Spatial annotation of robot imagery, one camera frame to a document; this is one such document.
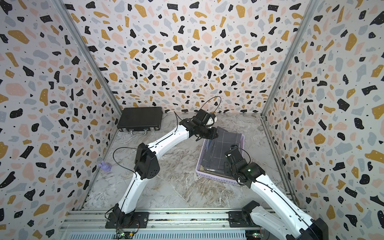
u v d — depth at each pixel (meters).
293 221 0.41
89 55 0.86
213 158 0.86
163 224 0.73
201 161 0.90
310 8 0.72
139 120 1.21
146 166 0.56
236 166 0.59
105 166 0.87
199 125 0.71
